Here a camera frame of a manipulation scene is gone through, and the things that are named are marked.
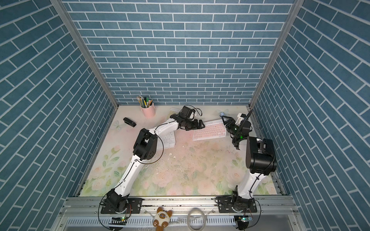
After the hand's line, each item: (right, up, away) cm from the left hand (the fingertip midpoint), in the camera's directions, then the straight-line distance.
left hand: (203, 128), depth 102 cm
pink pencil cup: (-41, +12, +7) cm, 43 cm away
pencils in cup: (-43, +19, +3) cm, 48 cm away
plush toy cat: (-23, -41, -34) cm, 58 cm away
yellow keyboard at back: (-22, +14, +17) cm, 31 cm away
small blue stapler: (+15, +10, +10) cm, 21 cm away
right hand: (+13, +7, -8) cm, 17 cm away
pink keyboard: (+7, 0, -5) cm, 8 cm away
